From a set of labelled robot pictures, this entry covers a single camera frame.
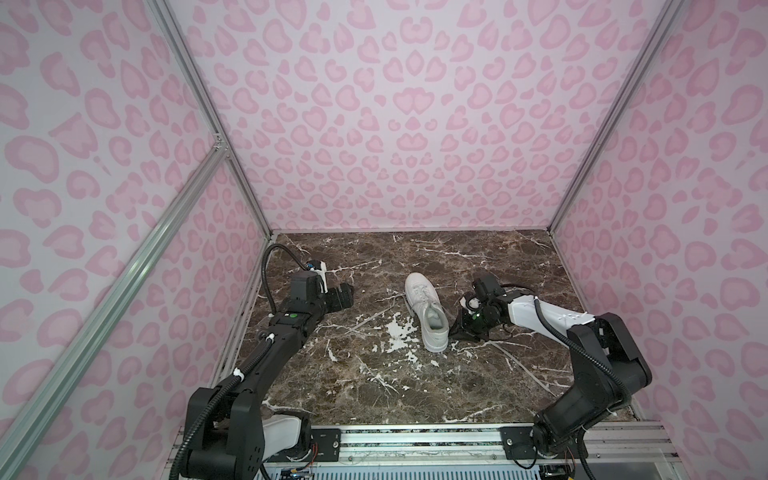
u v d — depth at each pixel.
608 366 0.46
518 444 0.74
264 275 0.63
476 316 0.79
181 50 0.74
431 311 0.88
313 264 0.77
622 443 0.74
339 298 0.77
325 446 0.74
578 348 0.45
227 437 0.40
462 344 0.90
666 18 0.70
